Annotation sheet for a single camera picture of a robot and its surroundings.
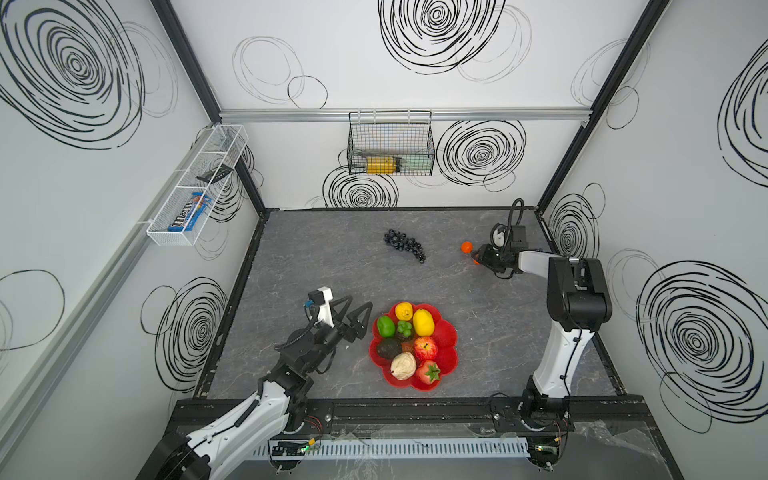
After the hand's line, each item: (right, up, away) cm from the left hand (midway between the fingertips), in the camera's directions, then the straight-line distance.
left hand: (363, 303), depth 75 cm
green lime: (+6, -8, +8) cm, 13 cm away
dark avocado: (+6, -13, +4) cm, 15 cm away
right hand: (+38, +10, +28) cm, 48 cm away
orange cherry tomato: (+34, +13, +30) cm, 47 cm away
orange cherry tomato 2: (+35, +8, +20) cm, 42 cm away
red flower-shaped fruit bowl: (+23, -12, +10) cm, 28 cm away
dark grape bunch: (+10, +15, +30) cm, 35 cm away
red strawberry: (+17, -18, 0) cm, 24 cm away
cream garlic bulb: (+10, -16, 0) cm, 19 cm away
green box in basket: (+15, +39, +11) cm, 43 cm away
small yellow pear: (+11, -5, +9) cm, 15 cm away
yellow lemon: (+16, -7, +9) cm, 20 cm away
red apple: (+16, -13, +4) cm, 21 cm away
